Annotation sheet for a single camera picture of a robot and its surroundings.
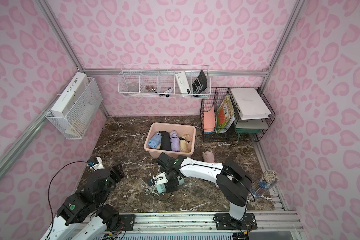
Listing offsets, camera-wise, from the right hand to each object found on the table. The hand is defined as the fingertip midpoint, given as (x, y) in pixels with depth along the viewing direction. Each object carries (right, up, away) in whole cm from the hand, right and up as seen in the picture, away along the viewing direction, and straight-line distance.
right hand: (166, 179), depth 83 cm
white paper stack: (+52, +44, +12) cm, 69 cm away
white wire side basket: (-46, +30, -6) cm, 55 cm away
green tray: (+46, +27, +13) cm, 55 cm away
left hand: (-22, +10, -11) cm, 26 cm away
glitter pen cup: (+48, +3, -14) cm, 50 cm away
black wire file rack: (+31, +48, +17) cm, 60 cm away
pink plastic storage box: (-10, +28, +12) cm, 32 cm away
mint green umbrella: (-2, -4, -2) cm, 5 cm away
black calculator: (+20, +55, +9) cm, 59 cm away
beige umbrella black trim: (+10, +18, +14) cm, 25 cm away
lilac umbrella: (+4, +20, +10) cm, 23 cm away
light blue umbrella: (-7, +21, +7) cm, 23 cm away
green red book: (+38, +37, +19) cm, 56 cm away
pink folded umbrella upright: (+25, +11, +9) cm, 29 cm away
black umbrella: (-2, +20, +12) cm, 24 cm away
